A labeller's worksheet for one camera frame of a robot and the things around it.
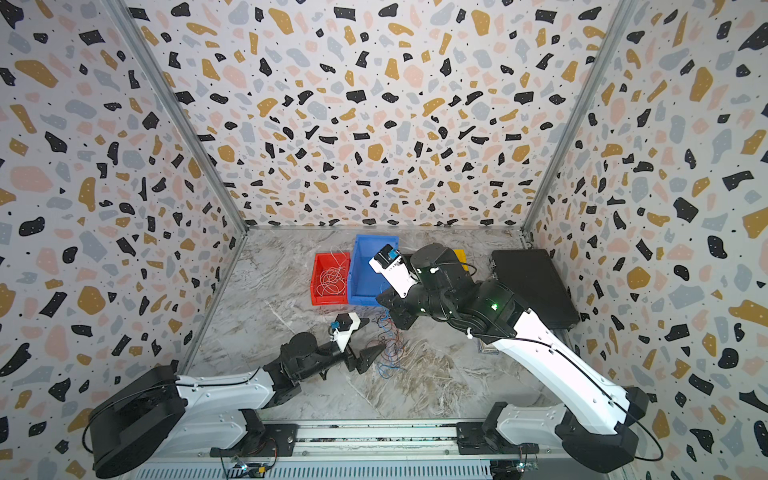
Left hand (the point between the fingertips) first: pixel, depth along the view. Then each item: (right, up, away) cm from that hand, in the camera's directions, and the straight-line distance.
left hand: (378, 333), depth 75 cm
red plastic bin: (-22, +17, +28) cm, 39 cm away
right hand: (+1, +11, -14) cm, 18 cm away
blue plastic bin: (-8, +10, +32) cm, 34 cm away
